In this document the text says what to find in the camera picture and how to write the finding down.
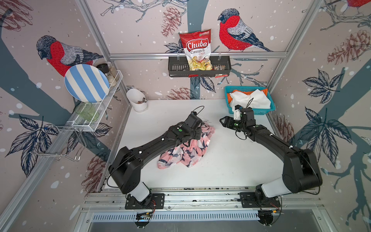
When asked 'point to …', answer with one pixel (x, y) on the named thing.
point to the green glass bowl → (88, 111)
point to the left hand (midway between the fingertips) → (200, 128)
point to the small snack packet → (219, 67)
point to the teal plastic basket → (229, 89)
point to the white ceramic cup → (137, 99)
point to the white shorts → (258, 99)
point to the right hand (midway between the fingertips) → (223, 119)
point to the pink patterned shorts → (187, 153)
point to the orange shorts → (265, 91)
